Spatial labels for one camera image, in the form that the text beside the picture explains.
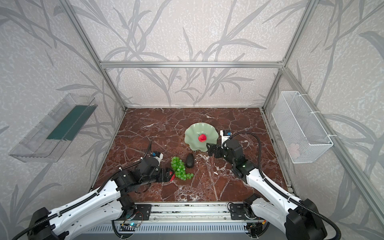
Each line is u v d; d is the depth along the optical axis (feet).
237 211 2.41
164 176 2.28
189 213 2.48
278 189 1.53
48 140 2.10
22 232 1.25
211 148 2.33
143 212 2.41
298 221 1.27
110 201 1.66
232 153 2.01
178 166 2.77
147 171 1.96
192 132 3.34
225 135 2.29
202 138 3.23
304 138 1.99
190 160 2.86
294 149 2.38
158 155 2.37
